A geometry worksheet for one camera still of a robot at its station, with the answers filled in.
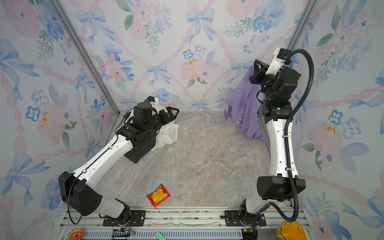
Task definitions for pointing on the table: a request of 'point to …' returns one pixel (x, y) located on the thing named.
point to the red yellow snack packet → (158, 196)
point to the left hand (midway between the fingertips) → (175, 111)
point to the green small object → (160, 236)
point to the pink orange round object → (76, 234)
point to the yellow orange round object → (291, 231)
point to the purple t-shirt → (241, 108)
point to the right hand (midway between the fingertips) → (256, 59)
